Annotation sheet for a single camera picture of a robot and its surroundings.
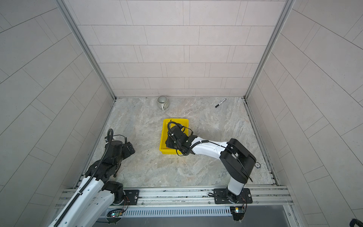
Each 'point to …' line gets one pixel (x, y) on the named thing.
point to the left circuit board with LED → (115, 213)
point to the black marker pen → (221, 102)
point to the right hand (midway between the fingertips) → (165, 144)
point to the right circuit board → (238, 212)
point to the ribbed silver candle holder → (162, 102)
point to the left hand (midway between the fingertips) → (130, 145)
